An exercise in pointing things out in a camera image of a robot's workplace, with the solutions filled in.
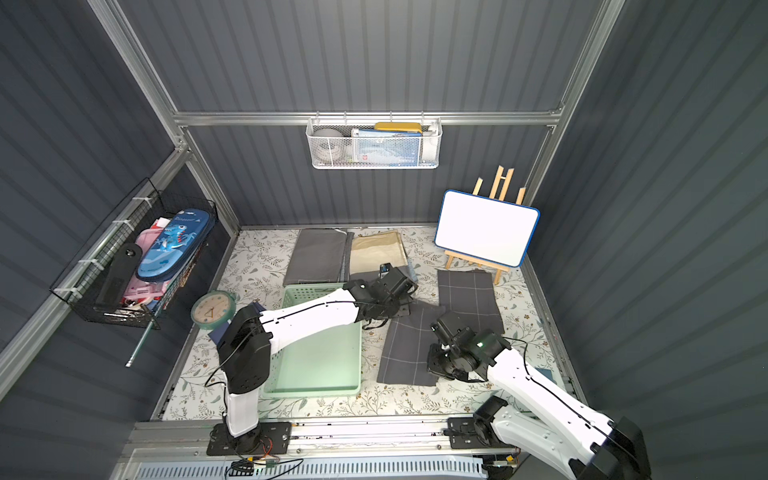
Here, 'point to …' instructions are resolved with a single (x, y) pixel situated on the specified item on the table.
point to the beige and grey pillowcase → (368, 251)
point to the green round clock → (214, 309)
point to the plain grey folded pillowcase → (322, 255)
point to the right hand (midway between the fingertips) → (434, 366)
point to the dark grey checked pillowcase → (403, 358)
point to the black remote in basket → (118, 275)
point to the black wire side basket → (139, 221)
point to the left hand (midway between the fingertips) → (410, 310)
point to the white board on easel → (490, 233)
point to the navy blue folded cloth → (218, 333)
